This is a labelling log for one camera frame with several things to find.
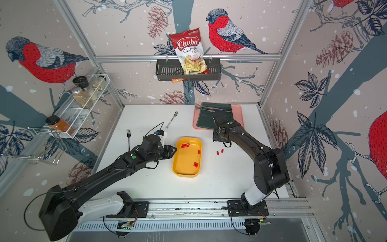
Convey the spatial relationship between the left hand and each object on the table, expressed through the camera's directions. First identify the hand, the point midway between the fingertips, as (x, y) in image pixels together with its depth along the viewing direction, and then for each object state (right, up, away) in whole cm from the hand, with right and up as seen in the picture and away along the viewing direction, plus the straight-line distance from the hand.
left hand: (178, 147), depth 78 cm
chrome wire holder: (-55, +7, -20) cm, 59 cm away
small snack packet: (-4, +39, +11) cm, 41 cm away
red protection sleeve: (+2, -3, +19) cm, 19 cm away
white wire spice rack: (-52, +14, -6) cm, 55 cm away
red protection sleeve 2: (+11, -6, +16) cm, 20 cm away
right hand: (+23, +5, +11) cm, 26 cm away
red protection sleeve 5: (+26, -5, +16) cm, 31 cm away
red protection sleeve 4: (+23, -7, +16) cm, 29 cm away
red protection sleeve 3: (+9, -12, +10) cm, 18 cm away
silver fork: (-8, +18, +36) cm, 41 cm away
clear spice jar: (-48, +36, +7) cm, 60 cm away
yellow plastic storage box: (+4, -10, +12) cm, 16 cm away
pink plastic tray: (+42, +19, +36) cm, 58 cm away
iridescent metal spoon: (+23, +23, +40) cm, 52 cm away
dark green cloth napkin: (+20, +18, +39) cm, 48 cm away
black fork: (-39, +3, +25) cm, 46 cm away
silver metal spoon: (+22, +21, +39) cm, 50 cm away
